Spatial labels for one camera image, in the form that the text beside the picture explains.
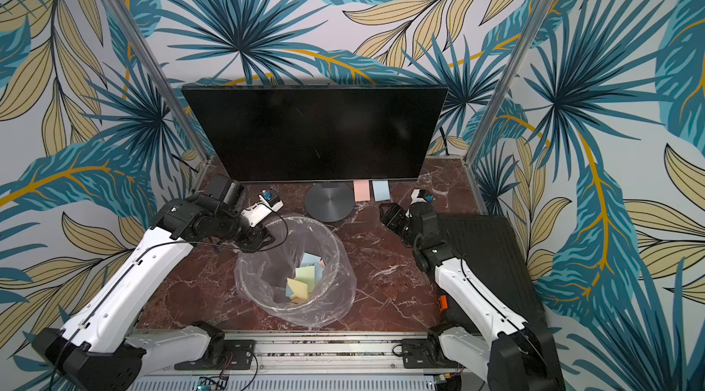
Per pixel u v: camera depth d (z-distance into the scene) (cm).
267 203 62
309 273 74
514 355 39
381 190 90
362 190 92
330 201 104
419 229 62
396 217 72
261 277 69
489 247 88
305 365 73
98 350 37
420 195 74
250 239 62
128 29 79
